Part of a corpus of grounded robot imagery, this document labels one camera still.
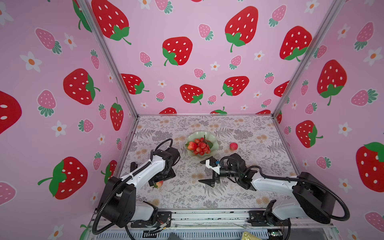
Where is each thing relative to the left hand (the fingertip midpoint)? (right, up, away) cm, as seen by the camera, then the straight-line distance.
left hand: (163, 179), depth 83 cm
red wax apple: (-3, -3, -1) cm, 4 cm away
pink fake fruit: (+43, +17, +15) cm, 49 cm away
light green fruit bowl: (+27, +23, +20) cm, 41 cm away
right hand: (+20, +7, -9) cm, 23 cm away
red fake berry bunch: (+21, +17, +12) cm, 29 cm away
